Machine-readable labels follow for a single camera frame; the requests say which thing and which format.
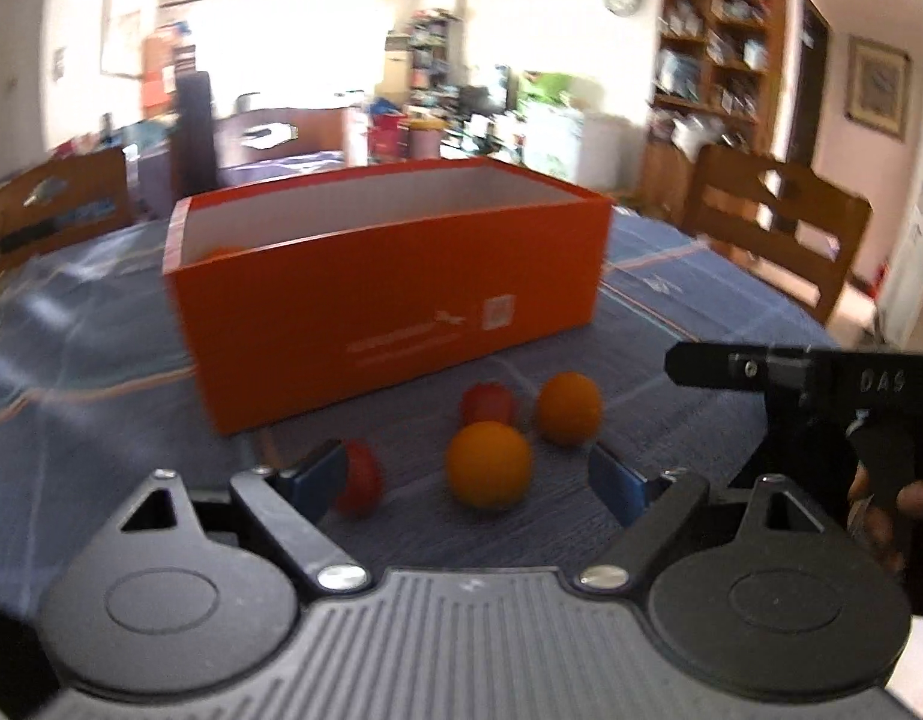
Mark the wooden display shelf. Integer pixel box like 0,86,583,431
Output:
645,0,790,212

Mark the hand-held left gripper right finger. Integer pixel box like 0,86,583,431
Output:
574,443,838,602

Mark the wooden chair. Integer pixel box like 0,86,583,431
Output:
681,143,873,325
220,105,359,188
0,145,137,272

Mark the red tomato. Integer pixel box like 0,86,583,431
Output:
334,440,385,518
460,382,517,428

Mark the black thermos bottle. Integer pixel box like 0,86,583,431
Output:
174,70,221,197

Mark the standing air conditioner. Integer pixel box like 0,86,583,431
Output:
382,33,410,100

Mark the framed wall map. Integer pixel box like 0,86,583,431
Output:
100,0,145,80

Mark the orange cardboard box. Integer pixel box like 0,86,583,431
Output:
163,157,616,437

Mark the orange cabinet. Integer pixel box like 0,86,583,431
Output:
140,25,197,119

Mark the black television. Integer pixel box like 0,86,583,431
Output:
460,85,509,119

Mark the tall cluttered bookshelf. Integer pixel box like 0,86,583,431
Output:
409,10,463,103

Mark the dark wooden door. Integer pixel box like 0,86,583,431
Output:
787,0,835,160

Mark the orange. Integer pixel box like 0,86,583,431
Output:
534,372,604,446
445,421,535,512

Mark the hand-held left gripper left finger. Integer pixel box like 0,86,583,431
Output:
112,439,373,602

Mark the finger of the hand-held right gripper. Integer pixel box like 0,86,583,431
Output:
664,340,772,392

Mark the small framed picture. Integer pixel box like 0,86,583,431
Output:
843,35,913,141

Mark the blue tablecloth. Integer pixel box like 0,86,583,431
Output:
0,202,869,616

